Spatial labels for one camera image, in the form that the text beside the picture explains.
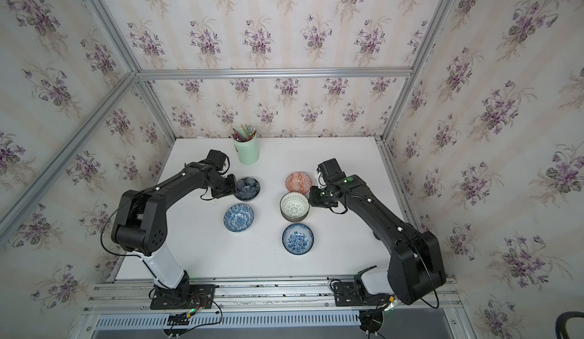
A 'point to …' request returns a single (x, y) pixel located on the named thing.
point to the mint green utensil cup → (249, 151)
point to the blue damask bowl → (239, 217)
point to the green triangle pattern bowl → (294, 207)
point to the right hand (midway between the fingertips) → (313, 200)
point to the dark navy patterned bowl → (247, 188)
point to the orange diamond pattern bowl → (298, 182)
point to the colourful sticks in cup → (245, 134)
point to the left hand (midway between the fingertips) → (240, 192)
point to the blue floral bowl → (298, 239)
